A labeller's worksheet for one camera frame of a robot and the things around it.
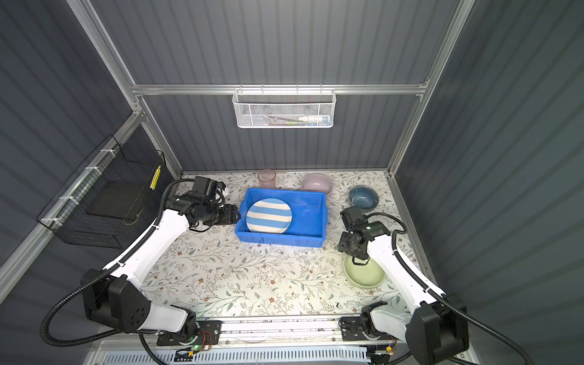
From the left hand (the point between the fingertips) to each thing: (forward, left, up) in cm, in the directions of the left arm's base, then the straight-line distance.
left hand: (233, 216), depth 82 cm
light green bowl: (-20, -47, -14) cm, 53 cm away
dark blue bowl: (+17, -57, -14) cm, 61 cm away
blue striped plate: (+8, -14, -13) cm, 20 cm away
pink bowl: (+28, -35, -13) cm, 47 cm away
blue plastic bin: (+11, -34, -16) cm, 39 cm away
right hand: (-12, -42, -7) cm, 45 cm away
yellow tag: (+13, +28, +8) cm, 32 cm away
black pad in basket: (+1, +37, +10) cm, 38 cm away
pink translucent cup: (+24, -11, -5) cm, 27 cm away
